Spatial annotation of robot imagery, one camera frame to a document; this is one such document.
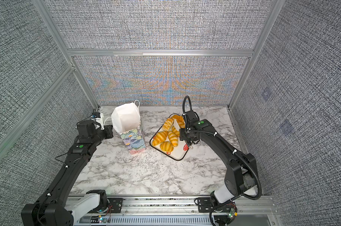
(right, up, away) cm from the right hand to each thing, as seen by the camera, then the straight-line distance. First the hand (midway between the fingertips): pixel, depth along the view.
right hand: (183, 135), depth 85 cm
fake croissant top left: (-10, +6, +17) cm, 21 cm away
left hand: (-41, +6, -5) cm, 42 cm away
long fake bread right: (0, +9, +20) cm, 22 cm away
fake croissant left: (-16, -3, +10) cm, 19 cm away
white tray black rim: (-11, -4, +13) cm, 17 cm away
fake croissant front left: (-11, -8, +6) cm, 14 cm away
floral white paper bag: (-38, +9, +10) cm, 40 cm away
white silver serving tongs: (-4, +6, 0) cm, 8 cm away
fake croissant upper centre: (-5, +2, +15) cm, 16 cm away
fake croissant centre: (-6, -4, +11) cm, 13 cm away
